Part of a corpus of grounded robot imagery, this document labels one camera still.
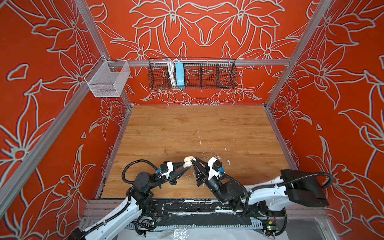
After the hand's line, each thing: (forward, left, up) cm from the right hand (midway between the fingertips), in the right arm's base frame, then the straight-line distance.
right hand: (191, 160), depth 63 cm
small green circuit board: (-23, -36, -26) cm, 51 cm away
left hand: (-1, +2, -2) cm, 3 cm away
